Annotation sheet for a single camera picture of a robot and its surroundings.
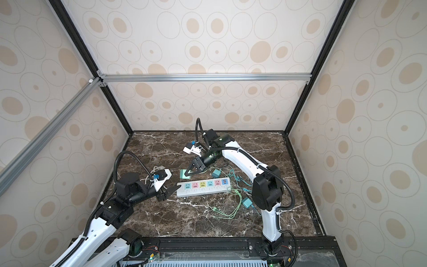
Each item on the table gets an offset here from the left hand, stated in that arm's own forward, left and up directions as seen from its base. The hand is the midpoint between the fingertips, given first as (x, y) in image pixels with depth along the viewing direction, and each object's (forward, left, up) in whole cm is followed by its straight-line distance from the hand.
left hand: (179, 179), depth 70 cm
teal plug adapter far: (+16, -16, -22) cm, 31 cm away
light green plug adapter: (+2, -1, 0) cm, 3 cm away
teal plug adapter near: (-1, -32, -21) cm, 38 cm away
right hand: (+5, -6, -2) cm, 8 cm away
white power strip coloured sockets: (+6, -9, -21) cm, 23 cm away
